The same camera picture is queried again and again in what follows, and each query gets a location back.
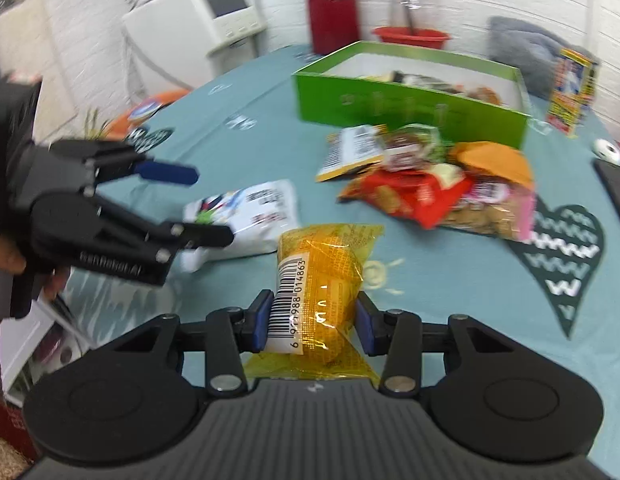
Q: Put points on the white snack packet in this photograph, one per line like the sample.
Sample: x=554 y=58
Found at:
x=270 y=210

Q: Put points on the white round device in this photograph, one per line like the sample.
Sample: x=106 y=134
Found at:
x=607 y=150

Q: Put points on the red thermos jug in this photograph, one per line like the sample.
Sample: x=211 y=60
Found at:
x=335 y=10

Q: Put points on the small green plant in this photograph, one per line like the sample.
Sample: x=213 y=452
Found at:
x=95 y=127

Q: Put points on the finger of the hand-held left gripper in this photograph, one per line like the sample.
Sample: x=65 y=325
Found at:
x=205 y=236
x=170 y=172

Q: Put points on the black stick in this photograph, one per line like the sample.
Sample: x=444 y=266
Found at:
x=414 y=24

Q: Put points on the grey fluffy blanket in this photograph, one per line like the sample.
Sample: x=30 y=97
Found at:
x=529 y=55

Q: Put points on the teal printed tablecloth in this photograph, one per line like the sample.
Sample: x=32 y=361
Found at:
x=464 y=285

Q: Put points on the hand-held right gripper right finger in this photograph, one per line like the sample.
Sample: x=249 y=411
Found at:
x=367 y=325

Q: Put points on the red plastic basket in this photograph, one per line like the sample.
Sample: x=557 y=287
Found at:
x=414 y=39

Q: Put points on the blue rimmed bowl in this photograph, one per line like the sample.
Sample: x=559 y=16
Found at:
x=142 y=109

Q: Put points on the yellow snack packet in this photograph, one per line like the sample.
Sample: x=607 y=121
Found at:
x=325 y=280

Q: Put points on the yellow juice carton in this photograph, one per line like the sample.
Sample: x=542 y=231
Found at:
x=572 y=95

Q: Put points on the white water dispenser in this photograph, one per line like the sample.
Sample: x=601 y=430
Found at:
x=180 y=35

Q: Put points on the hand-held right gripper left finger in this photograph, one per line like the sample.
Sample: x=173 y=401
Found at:
x=262 y=320

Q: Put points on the person's left hand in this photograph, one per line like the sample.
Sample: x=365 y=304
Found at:
x=7 y=255

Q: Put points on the green cardboard box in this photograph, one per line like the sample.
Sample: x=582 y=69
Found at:
x=389 y=110

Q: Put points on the pile of mixed snacks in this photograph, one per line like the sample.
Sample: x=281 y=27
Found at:
x=414 y=195

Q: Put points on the orange basin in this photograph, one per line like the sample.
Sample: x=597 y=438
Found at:
x=165 y=97

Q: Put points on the black smartphone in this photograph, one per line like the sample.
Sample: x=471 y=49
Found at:
x=617 y=185

